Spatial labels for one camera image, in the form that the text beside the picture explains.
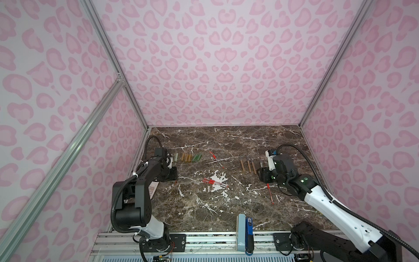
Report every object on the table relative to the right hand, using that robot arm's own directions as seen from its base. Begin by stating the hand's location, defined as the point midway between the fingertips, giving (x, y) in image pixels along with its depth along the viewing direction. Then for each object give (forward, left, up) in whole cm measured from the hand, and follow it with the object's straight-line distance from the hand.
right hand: (262, 170), depth 80 cm
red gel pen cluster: (+18, +25, -14) cm, 34 cm away
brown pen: (+10, +1, -15) cm, 18 cm away
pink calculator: (-5, +58, -13) cm, 60 cm away
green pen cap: (+16, +49, -14) cm, 53 cm away
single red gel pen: (-2, -6, -15) cm, 16 cm away
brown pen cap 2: (+16, +42, -14) cm, 48 cm away
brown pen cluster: (+11, +7, -14) cm, 20 cm away
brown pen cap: (+15, +44, -13) cm, 49 cm away
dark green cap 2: (+18, +33, -14) cm, 40 cm away
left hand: (+2, +47, -11) cm, 48 cm away
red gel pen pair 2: (-1, +23, -15) cm, 28 cm away
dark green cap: (+16, +37, -14) cm, 43 cm away
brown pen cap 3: (+16, +40, -14) cm, 46 cm away
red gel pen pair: (+1, +24, -14) cm, 28 cm away
